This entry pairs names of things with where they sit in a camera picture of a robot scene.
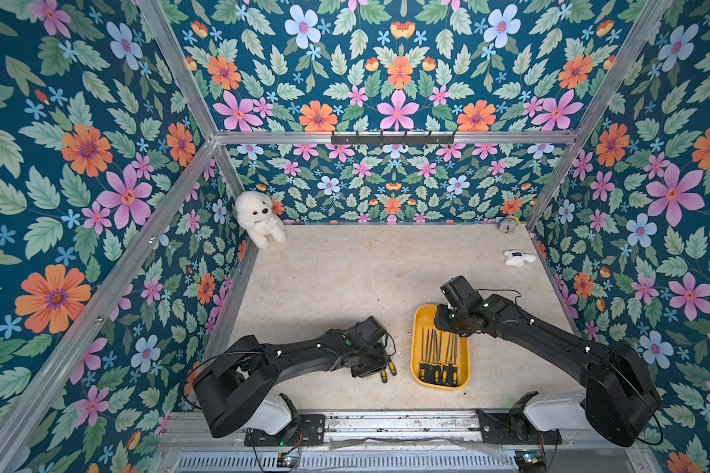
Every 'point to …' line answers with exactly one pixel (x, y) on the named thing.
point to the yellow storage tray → (423, 315)
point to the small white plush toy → (517, 257)
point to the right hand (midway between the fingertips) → (436, 320)
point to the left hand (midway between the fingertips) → (391, 370)
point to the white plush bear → (254, 213)
